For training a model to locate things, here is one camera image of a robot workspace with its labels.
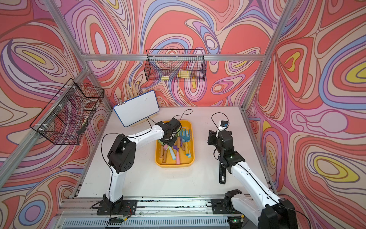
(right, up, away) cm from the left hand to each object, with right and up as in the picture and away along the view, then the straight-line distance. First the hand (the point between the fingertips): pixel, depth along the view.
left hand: (171, 141), depth 96 cm
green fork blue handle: (+2, -8, -6) cm, 11 cm away
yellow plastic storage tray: (+8, -8, -4) cm, 12 cm away
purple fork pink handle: (+5, -10, -8) cm, 14 cm away
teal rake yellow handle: (+10, +4, +5) cm, 12 cm away
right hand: (+26, +6, -14) cm, 30 cm away
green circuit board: (-25, -36, -25) cm, 50 cm away
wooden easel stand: (-26, +33, -5) cm, 42 cm away
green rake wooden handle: (+5, 0, -1) cm, 5 cm away
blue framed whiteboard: (-21, +22, -5) cm, 31 cm away
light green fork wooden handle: (-6, -6, -3) cm, 9 cm away
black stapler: (+32, -16, -14) cm, 38 cm away
